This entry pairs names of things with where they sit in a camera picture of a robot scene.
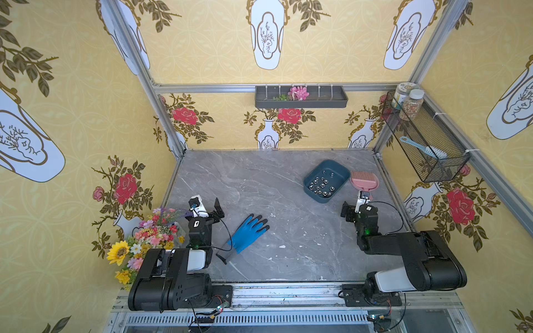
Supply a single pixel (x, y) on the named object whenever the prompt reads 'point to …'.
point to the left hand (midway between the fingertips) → (198, 202)
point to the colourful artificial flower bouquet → (159, 231)
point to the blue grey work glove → (247, 234)
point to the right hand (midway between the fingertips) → (360, 203)
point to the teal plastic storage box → (325, 180)
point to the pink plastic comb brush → (363, 180)
